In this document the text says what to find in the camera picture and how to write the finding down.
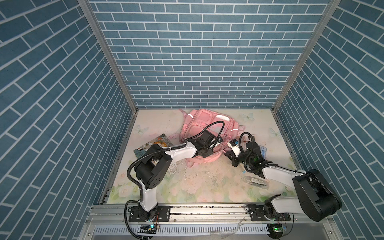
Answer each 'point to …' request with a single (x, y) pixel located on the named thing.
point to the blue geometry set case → (263, 151)
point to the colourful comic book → (162, 140)
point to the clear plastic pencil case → (257, 182)
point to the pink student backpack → (222, 125)
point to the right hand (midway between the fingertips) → (225, 151)
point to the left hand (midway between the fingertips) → (208, 146)
